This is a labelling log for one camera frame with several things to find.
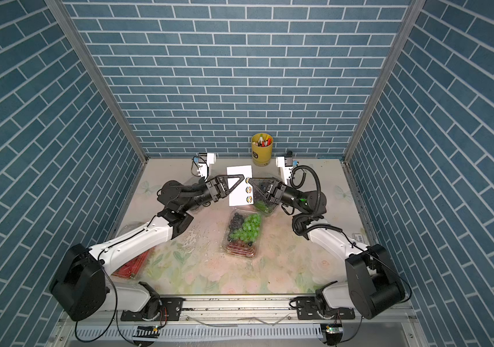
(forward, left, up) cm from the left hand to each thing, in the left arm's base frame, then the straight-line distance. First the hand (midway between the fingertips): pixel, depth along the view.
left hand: (248, 185), depth 61 cm
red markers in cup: (+47, -6, -25) cm, 54 cm away
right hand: (0, -2, -2) cm, 2 cm away
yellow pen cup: (+44, -6, -26) cm, 52 cm away
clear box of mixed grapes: (0, +2, -31) cm, 31 cm away
